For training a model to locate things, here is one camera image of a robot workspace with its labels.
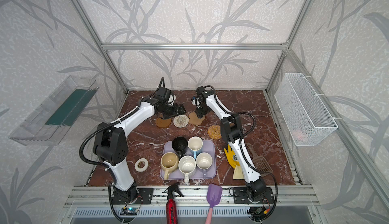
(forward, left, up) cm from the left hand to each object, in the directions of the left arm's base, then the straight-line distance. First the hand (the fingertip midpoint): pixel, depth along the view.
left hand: (183, 108), depth 90 cm
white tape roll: (-31, +22, -15) cm, 41 cm away
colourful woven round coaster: (0, +3, -15) cm, 15 cm away
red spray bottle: (-48, +2, -10) cm, 49 cm away
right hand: (+9, -12, -13) cm, 20 cm away
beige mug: (-28, +6, -13) cm, 31 cm away
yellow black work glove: (-33, -31, -12) cm, 47 cm away
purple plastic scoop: (-44, -18, -13) cm, 49 cm away
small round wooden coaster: (-2, +15, -15) cm, 21 cm away
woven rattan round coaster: (-8, -20, -14) cm, 26 cm away
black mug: (-18, +1, -11) cm, 22 cm away
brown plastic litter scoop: (-27, -45, -14) cm, 54 cm away
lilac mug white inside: (-27, -13, -14) cm, 33 cm away
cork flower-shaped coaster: (+1, -6, -14) cm, 16 cm away
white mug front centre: (-29, -4, -13) cm, 32 cm away
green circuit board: (-50, +22, -15) cm, 57 cm away
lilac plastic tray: (-18, -16, -14) cm, 28 cm away
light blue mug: (-18, -8, -12) cm, 23 cm away
